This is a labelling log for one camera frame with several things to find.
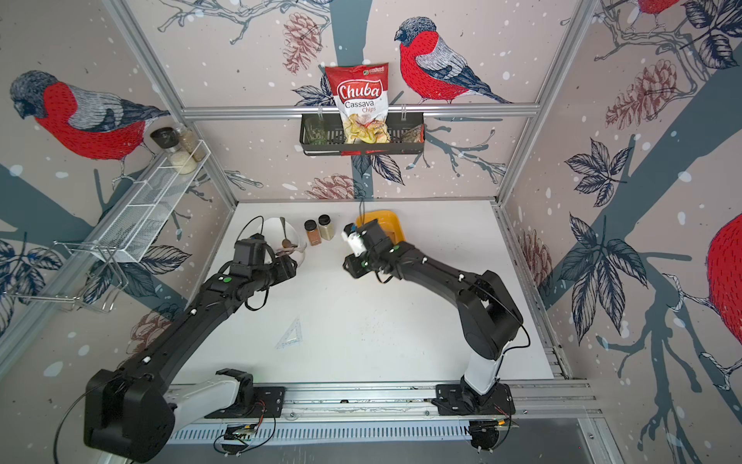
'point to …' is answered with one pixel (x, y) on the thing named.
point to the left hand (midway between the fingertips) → (293, 260)
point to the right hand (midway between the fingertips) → (348, 261)
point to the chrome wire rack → (104, 286)
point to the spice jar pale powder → (326, 227)
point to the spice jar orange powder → (310, 225)
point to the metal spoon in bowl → (286, 243)
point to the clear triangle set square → (293, 336)
